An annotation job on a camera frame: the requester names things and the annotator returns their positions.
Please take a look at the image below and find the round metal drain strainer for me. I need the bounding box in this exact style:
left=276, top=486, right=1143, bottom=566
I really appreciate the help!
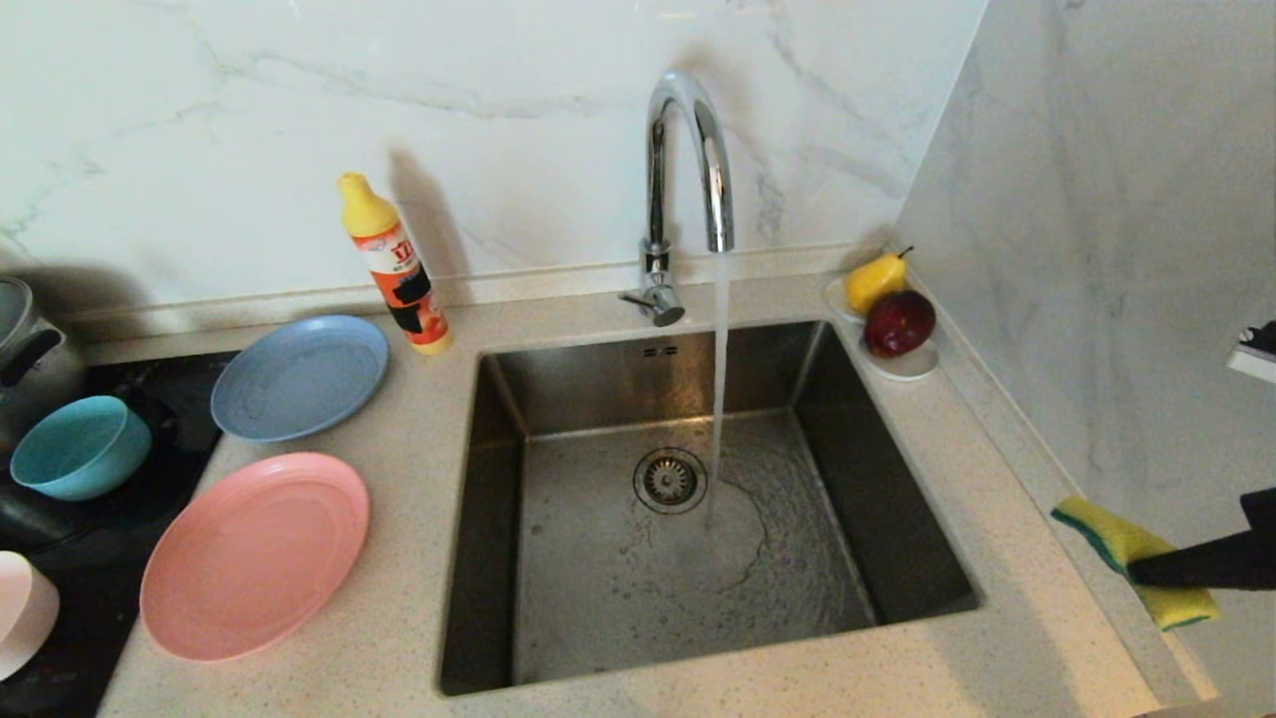
left=633, top=448, right=709, bottom=516

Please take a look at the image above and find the blue plate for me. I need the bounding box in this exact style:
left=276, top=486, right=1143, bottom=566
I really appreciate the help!
left=210, top=315, right=390, bottom=443

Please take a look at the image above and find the stainless steel sink basin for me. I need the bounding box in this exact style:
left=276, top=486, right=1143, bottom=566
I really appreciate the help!
left=439, top=319, right=983, bottom=697

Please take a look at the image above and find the black frying pan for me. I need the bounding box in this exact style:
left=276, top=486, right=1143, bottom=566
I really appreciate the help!
left=0, top=399, right=185, bottom=549

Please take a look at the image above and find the orange yellow dish soap bottle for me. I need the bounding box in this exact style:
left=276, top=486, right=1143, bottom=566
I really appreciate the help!
left=336, top=173, right=452, bottom=356

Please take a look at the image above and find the small white fruit dish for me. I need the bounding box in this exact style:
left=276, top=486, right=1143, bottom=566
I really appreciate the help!
left=823, top=276, right=940, bottom=381

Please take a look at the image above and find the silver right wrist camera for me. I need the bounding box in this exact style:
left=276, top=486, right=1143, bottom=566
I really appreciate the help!
left=1228, top=321, right=1276, bottom=386

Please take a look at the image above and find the dark red apple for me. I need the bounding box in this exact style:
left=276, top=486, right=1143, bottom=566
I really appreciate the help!
left=862, top=289, right=938, bottom=358

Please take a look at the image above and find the teal bowl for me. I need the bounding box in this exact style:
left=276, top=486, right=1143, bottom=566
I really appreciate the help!
left=10, top=396, right=154, bottom=502

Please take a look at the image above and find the large pink plate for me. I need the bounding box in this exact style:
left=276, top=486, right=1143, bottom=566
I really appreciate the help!
left=140, top=452, right=371, bottom=663

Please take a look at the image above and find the chrome gooseneck faucet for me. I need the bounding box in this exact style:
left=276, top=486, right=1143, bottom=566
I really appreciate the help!
left=618, top=68, right=737, bottom=327

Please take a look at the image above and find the black induction cooktop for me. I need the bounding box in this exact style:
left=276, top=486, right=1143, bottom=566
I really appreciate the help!
left=0, top=351, right=240, bottom=718

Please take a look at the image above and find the small light pink plate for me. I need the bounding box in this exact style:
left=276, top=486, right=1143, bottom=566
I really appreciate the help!
left=0, top=551, right=61, bottom=683

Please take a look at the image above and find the yellow pear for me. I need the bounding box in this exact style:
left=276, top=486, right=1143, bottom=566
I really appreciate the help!
left=845, top=246, right=913, bottom=316

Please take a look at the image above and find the yellow sponge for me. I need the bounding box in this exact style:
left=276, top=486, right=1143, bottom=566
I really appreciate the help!
left=1051, top=497, right=1221, bottom=631

